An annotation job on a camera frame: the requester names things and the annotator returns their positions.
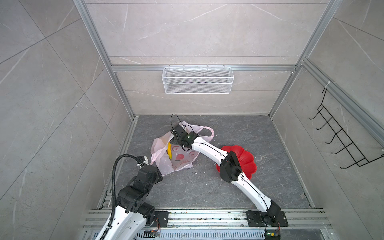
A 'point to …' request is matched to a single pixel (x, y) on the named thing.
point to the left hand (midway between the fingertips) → (157, 166)
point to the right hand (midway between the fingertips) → (176, 138)
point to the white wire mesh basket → (198, 80)
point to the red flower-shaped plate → (245, 159)
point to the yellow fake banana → (169, 150)
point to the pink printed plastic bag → (180, 158)
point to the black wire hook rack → (360, 160)
